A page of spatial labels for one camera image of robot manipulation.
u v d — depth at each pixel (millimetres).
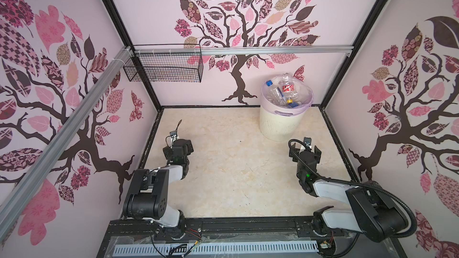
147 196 449
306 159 661
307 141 747
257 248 697
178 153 725
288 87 897
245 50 942
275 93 939
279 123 894
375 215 423
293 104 923
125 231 740
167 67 1217
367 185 476
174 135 806
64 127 550
